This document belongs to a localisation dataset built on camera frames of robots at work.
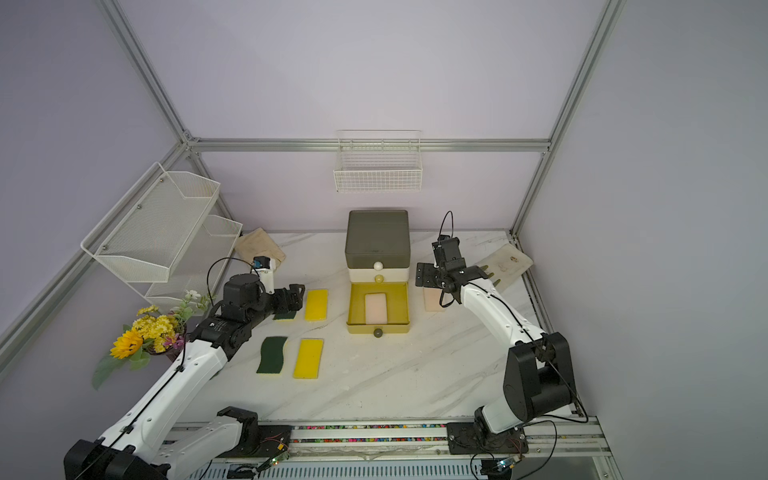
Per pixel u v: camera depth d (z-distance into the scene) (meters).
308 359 0.88
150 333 0.66
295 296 0.72
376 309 0.96
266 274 0.70
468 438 0.73
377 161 0.96
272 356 0.86
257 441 0.71
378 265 0.88
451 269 0.66
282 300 0.70
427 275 0.80
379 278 0.93
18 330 0.51
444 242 0.70
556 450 0.72
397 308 0.97
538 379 0.43
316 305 1.00
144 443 0.40
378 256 0.89
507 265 1.11
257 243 1.17
